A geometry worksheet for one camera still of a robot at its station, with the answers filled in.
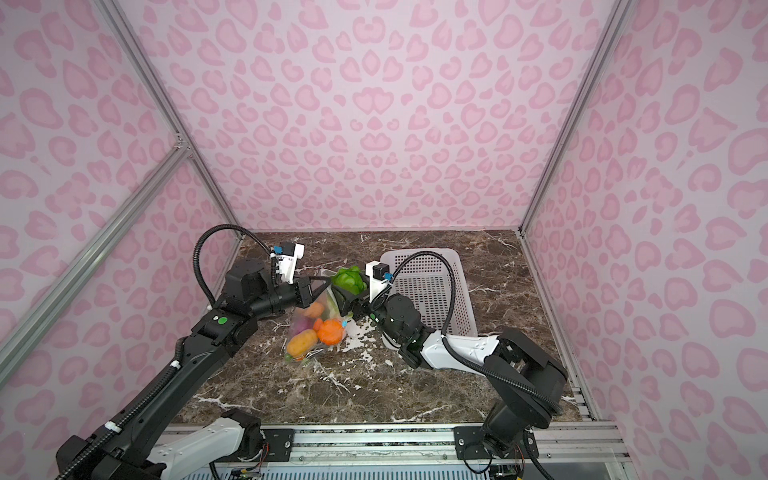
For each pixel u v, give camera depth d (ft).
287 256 2.09
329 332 2.71
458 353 1.65
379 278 2.14
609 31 2.36
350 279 2.53
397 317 1.95
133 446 1.28
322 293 2.27
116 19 2.27
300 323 2.74
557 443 2.43
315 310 3.01
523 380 1.44
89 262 2.06
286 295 2.07
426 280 3.41
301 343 2.73
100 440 1.25
